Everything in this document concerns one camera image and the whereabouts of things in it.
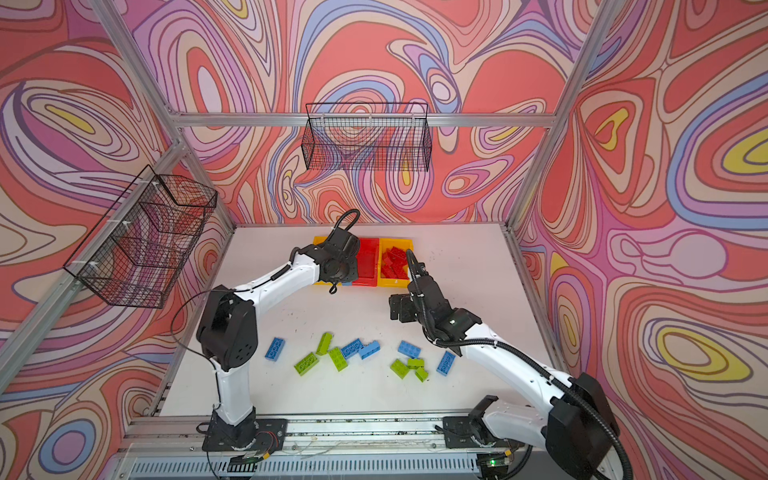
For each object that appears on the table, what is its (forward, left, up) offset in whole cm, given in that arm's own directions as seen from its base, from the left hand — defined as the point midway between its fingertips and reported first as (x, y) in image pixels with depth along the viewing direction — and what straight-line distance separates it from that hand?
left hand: (356, 268), depth 93 cm
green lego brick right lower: (-30, -19, -9) cm, 37 cm away
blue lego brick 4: (-26, -26, -10) cm, 39 cm away
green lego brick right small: (-27, -18, -9) cm, 33 cm away
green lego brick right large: (-28, -13, -10) cm, 32 cm away
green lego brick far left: (-27, +13, -10) cm, 31 cm away
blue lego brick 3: (-23, -16, -9) cm, 29 cm away
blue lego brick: (-22, +1, -10) cm, 24 cm away
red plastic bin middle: (+11, -3, -8) cm, 14 cm away
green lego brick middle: (-25, +5, -9) cm, 27 cm away
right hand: (-14, -15, +3) cm, 21 cm away
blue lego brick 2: (-22, -5, -9) cm, 25 cm away
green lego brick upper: (-21, +9, -8) cm, 25 cm away
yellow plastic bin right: (+15, -15, -6) cm, 23 cm away
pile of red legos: (+9, -12, -8) cm, 17 cm away
